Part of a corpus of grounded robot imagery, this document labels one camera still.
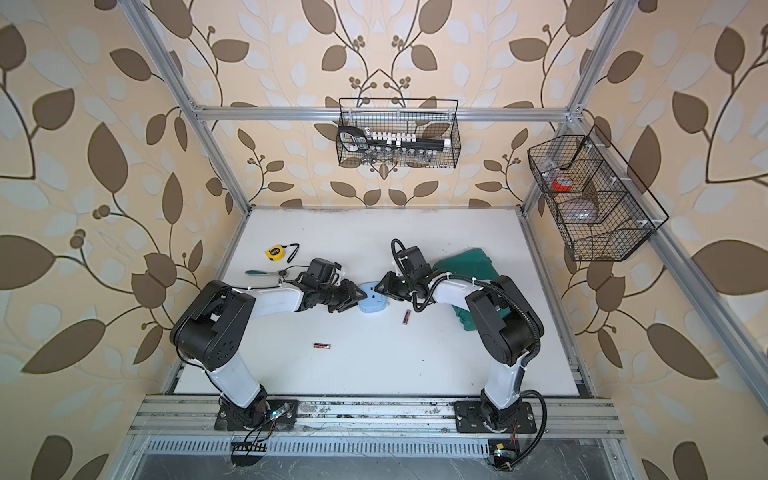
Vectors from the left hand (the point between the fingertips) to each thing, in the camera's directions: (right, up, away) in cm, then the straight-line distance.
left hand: (361, 295), depth 92 cm
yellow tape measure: (-32, +13, +13) cm, 36 cm away
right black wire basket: (+63, +39, -3) cm, 74 cm away
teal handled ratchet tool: (-36, +6, +10) cm, 38 cm away
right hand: (+5, +1, +1) cm, 5 cm away
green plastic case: (+36, +9, +7) cm, 38 cm away
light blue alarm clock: (+4, -2, -1) cm, 5 cm away
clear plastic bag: (+56, +24, -20) cm, 64 cm away
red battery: (+14, -6, -1) cm, 16 cm away
